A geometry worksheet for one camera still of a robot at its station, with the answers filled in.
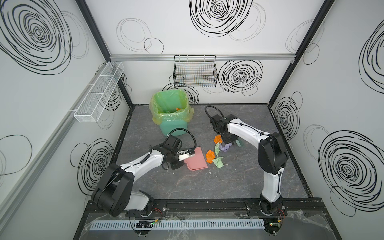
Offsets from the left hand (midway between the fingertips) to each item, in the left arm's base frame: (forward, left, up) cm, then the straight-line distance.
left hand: (183, 159), depth 88 cm
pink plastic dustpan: (0, -9, -3) cm, 9 cm away
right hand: (+12, -30, +5) cm, 32 cm away
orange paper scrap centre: (+4, -16, -3) cm, 17 cm away
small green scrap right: (+8, -21, -1) cm, 23 cm away
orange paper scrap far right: (+15, -22, -1) cm, 26 cm away
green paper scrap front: (0, -21, -2) cm, 22 cm away
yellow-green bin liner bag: (+34, +11, +10) cm, 37 cm away
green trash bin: (+5, +2, +25) cm, 25 cm away
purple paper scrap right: (+9, -27, -1) cm, 28 cm away
